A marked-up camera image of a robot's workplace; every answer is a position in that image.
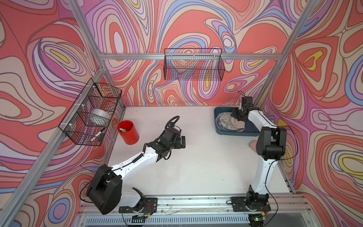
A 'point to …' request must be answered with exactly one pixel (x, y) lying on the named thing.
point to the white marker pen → (97, 135)
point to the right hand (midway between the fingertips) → (234, 117)
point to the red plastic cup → (127, 130)
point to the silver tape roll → (98, 117)
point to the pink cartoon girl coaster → (239, 125)
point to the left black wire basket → (95, 95)
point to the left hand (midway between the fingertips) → (180, 139)
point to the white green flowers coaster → (225, 119)
